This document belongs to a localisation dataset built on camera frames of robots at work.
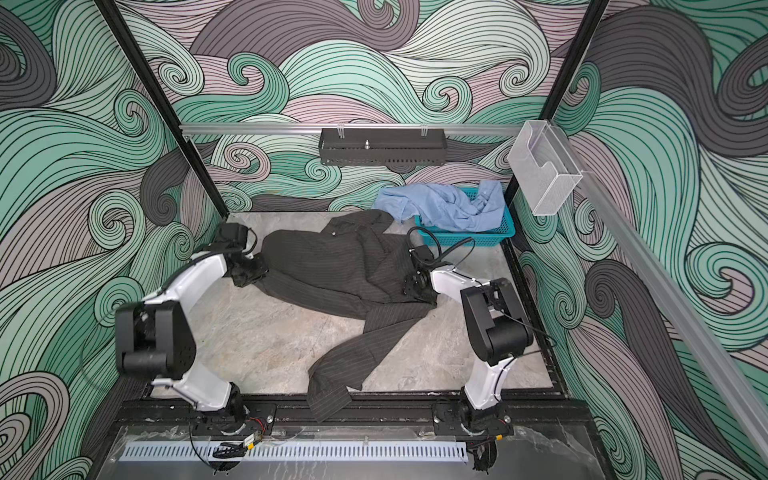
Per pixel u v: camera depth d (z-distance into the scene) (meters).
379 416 0.75
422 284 0.71
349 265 1.01
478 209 1.11
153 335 0.95
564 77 0.81
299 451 0.70
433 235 0.97
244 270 0.77
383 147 0.95
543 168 0.79
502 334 0.48
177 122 0.93
